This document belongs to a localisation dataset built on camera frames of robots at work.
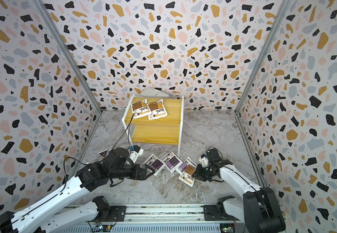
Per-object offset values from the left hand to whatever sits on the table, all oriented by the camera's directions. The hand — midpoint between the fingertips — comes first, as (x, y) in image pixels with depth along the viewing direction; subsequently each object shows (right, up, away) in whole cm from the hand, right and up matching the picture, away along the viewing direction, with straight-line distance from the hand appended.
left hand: (150, 171), depth 68 cm
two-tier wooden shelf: (+5, +18, +20) cm, 28 cm away
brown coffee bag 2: (+3, +30, +5) cm, 30 cm away
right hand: (+22, -7, +15) cm, 28 cm away
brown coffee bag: (-6, +30, +5) cm, 31 cm away
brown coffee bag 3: (+18, -8, +15) cm, 25 cm away
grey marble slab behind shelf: (-7, +45, +35) cm, 58 cm away
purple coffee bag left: (-1, -2, +22) cm, 22 cm away
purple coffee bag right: (+15, -5, +21) cm, 26 cm away
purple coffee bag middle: (+9, -1, +24) cm, 26 cm away
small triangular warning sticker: (-37, +3, +29) cm, 47 cm away
